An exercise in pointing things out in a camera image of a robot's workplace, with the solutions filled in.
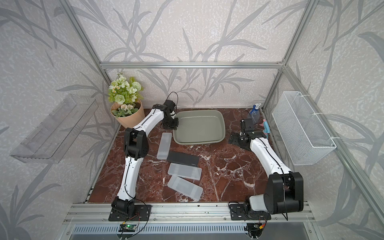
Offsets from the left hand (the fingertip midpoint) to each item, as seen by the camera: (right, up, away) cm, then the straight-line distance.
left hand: (176, 127), depth 103 cm
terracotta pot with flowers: (-29, +19, -14) cm, 37 cm away
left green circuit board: (-18, -47, -32) cm, 60 cm away
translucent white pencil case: (-8, -12, -5) cm, 15 cm away
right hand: (+38, -7, -15) cm, 42 cm away
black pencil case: (+5, -20, -7) cm, 22 cm away
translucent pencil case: (+8, -26, -15) cm, 31 cm away
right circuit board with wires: (+43, -47, -33) cm, 72 cm away
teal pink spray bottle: (+56, 0, -17) cm, 58 cm away
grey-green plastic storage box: (+12, 0, -1) cm, 12 cm away
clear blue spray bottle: (+55, +9, 0) cm, 56 cm away
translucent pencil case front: (+9, -32, -21) cm, 40 cm away
